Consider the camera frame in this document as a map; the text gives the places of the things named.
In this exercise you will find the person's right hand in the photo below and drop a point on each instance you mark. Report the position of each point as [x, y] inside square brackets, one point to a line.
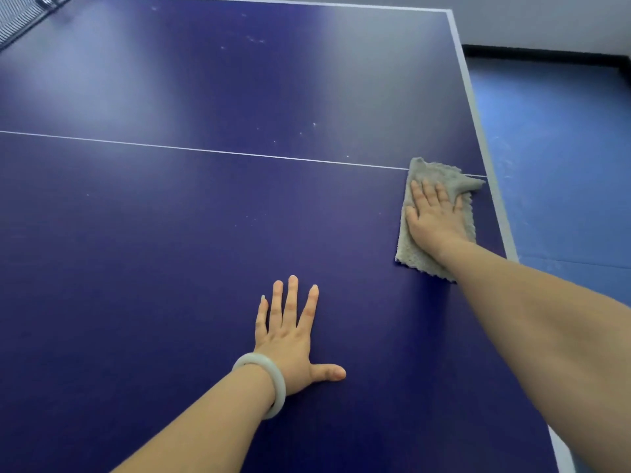
[436, 226]

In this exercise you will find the person's left hand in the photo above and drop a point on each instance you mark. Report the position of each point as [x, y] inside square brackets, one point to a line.
[288, 339]

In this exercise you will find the grey cleaning cloth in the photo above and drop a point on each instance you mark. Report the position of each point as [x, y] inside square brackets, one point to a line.
[434, 169]

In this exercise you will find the person's left forearm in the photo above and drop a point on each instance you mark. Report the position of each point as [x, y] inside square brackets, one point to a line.
[207, 428]

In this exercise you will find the person's right forearm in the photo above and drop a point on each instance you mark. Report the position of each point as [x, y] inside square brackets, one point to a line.
[552, 339]

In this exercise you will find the white jade bangle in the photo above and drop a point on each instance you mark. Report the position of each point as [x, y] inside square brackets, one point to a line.
[259, 358]

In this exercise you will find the blue table tennis table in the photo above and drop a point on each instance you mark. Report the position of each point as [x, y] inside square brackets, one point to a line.
[197, 216]

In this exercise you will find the blue table net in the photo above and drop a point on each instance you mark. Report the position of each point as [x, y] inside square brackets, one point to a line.
[19, 17]

